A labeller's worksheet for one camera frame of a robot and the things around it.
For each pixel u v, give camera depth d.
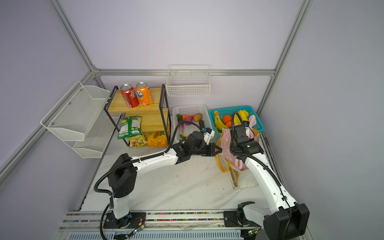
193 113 1.19
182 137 1.05
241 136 0.58
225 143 0.77
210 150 0.69
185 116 1.14
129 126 0.87
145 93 0.72
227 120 1.11
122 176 0.48
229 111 1.15
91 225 0.73
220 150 0.78
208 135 0.75
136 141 0.98
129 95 0.71
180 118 1.15
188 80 1.07
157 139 0.99
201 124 1.12
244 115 1.08
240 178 0.72
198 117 1.13
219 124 1.11
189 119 1.11
